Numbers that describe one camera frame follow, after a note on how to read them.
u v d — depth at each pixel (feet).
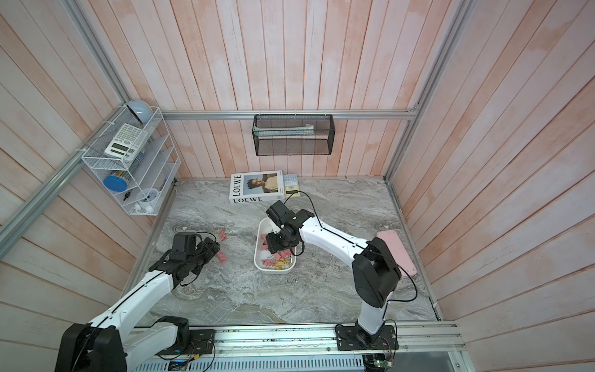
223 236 3.21
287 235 2.01
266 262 2.82
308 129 2.92
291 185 3.79
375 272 1.50
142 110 2.69
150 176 2.71
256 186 3.69
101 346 1.30
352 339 2.39
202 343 2.40
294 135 3.06
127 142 2.50
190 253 2.25
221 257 2.97
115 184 2.50
